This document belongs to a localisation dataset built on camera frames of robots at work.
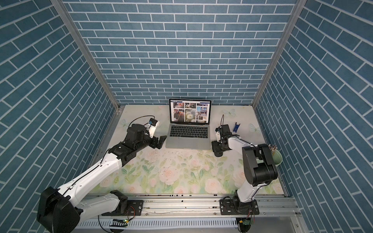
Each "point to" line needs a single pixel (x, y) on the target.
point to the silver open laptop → (189, 126)
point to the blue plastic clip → (236, 127)
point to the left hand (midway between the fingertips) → (162, 133)
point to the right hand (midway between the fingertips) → (218, 147)
